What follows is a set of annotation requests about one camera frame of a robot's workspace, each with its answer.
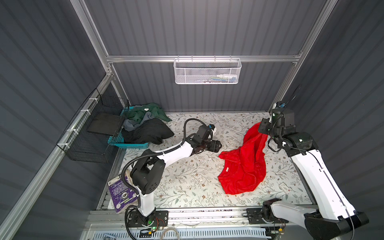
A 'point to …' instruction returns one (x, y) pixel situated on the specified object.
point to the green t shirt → (136, 113)
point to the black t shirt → (151, 131)
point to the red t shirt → (244, 168)
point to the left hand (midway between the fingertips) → (217, 144)
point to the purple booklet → (123, 197)
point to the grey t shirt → (129, 126)
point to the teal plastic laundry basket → (117, 139)
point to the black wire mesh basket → (86, 140)
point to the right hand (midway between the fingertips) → (268, 122)
